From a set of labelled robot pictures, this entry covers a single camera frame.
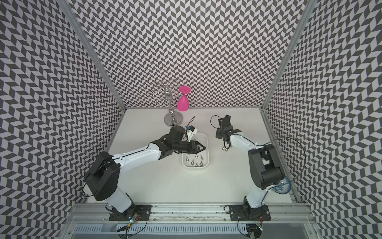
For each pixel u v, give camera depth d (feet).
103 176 1.45
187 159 2.99
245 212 2.15
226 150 3.14
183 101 3.19
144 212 2.37
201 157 3.00
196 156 3.01
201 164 2.92
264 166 1.56
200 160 2.99
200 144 2.50
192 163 2.92
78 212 2.44
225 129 2.37
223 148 3.15
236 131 2.25
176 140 2.19
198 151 2.41
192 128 2.54
